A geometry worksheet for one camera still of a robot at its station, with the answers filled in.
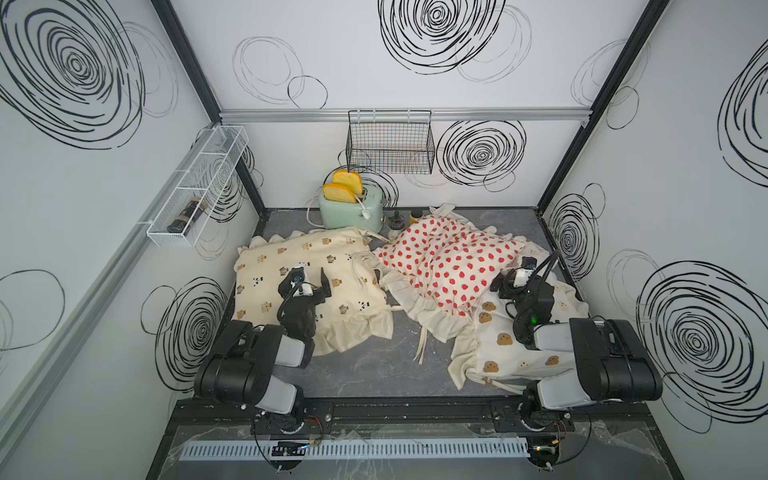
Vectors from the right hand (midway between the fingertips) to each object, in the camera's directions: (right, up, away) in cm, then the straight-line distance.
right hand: (513, 269), depth 90 cm
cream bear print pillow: (-11, -21, -11) cm, 26 cm away
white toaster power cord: (-46, +18, +9) cm, 50 cm away
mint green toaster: (-57, +18, +10) cm, 60 cm away
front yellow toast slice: (-54, +24, +6) cm, 60 cm away
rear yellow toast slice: (-51, +30, +10) cm, 60 cm away
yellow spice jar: (-28, +18, +17) cm, 37 cm away
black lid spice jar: (-36, +14, +12) cm, 40 cm away
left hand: (-63, 0, -3) cm, 63 cm away
